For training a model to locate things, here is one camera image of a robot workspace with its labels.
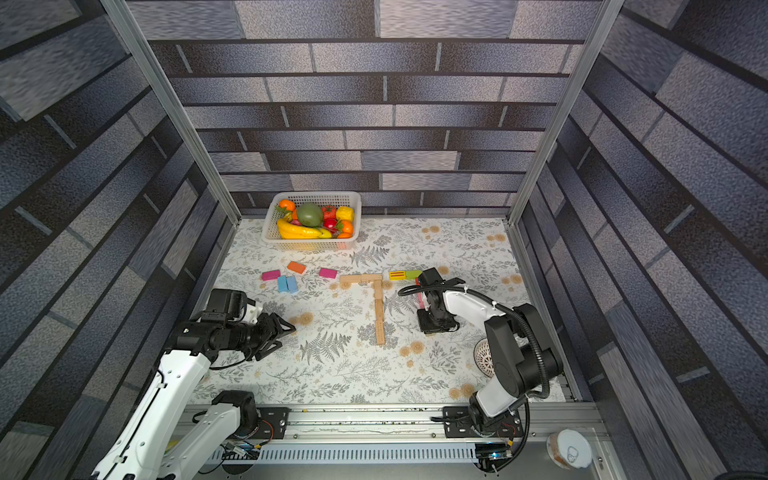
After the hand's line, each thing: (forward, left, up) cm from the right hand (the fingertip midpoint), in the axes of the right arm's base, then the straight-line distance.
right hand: (430, 326), depth 90 cm
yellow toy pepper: (+43, +31, +7) cm, 54 cm away
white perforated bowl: (-10, -15, +1) cm, 17 cm away
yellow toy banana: (+31, +49, +10) cm, 59 cm away
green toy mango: (+38, +43, +12) cm, 59 cm away
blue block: (+15, +47, +2) cm, 49 cm away
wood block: (+13, +17, 0) cm, 21 cm away
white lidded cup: (-31, -29, +5) cm, 43 cm away
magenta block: (+20, +35, 0) cm, 40 cm away
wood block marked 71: (+5, +16, 0) cm, 17 cm away
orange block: (+20, +45, +2) cm, 50 cm away
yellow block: (+18, +10, +1) cm, 21 cm away
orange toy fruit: (+45, +53, +10) cm, 70 cm away
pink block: (+5, +3, +8) cm, 10 cm away
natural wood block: (+16, +28, +1) cm, 32 cm away
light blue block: (+14, +50, +1) cm, 52 cm away
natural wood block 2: (+17, +19, +1) cm, 26 cm away
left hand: (-9, +37, +15) cm, 41 cm away
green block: (+19, +5, +1) cm, 19 cm away
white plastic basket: (+31, +57, +9) cm, 65 cm away
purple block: (+18, +55, +1) cm, 58 cm away
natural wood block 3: (-1, +15, +1) cm, 16 cm away
